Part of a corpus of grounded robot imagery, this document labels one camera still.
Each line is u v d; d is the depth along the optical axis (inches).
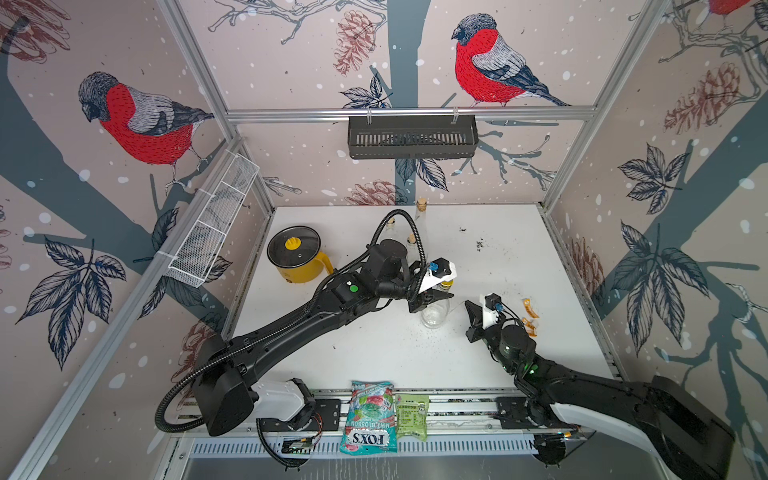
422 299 23.2
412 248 22.3
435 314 35.8
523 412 28.6
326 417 28.8
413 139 41.1
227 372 15.6
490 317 28.3
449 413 29.7
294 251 36.5
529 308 36.4
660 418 16.8
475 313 29.8
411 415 28.6
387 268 21.4
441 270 21.6
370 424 27.5
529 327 34.8
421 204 31.1
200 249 33.6
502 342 25.4
